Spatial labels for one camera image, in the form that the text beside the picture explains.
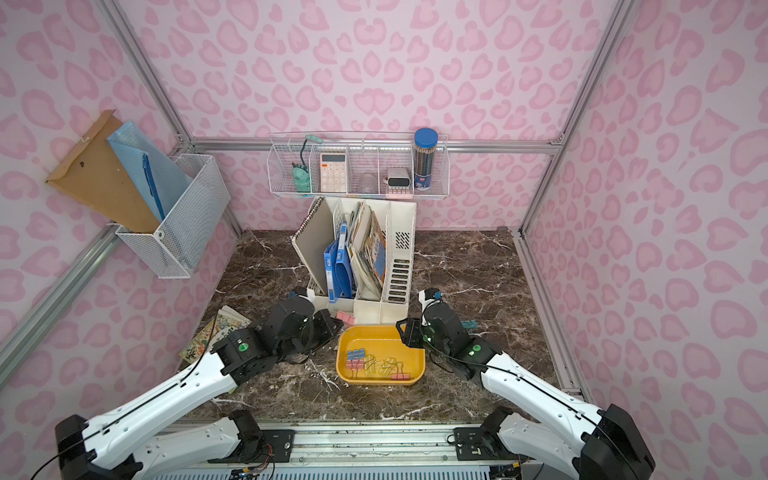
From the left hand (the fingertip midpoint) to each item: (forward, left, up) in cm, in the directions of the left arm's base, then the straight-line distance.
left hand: (347, 317), depth 73 cm
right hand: (+1, -13, -7) cm, 15 cm away
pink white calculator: (+46, +8, +9) cm, 48 cm away
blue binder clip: (-2, 0, -19) cm, 19 cm away
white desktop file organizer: (+34, -13, -1) cm, 36 cm away
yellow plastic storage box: (-2, -6, -20) cm, 21 cm away
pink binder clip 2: (-8, -13, -19) cm, 24 cm away
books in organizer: (+21, -4, 0) cm, 21 cm away
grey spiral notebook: (+26, +13, 0) cm, 29 cm away
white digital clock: (+39, -13, +11) cm, 42 cm away
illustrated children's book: (+10, +43, -21) cm, 49 cm away
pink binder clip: (+2, +1, -3) cm, 4 cm away
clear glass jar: (+45, -3, +6) cm, 45 cm away
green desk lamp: (+42, +17, +9) cm, 46 cm away
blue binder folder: (+16, +4, -1) cm, 17 cm away
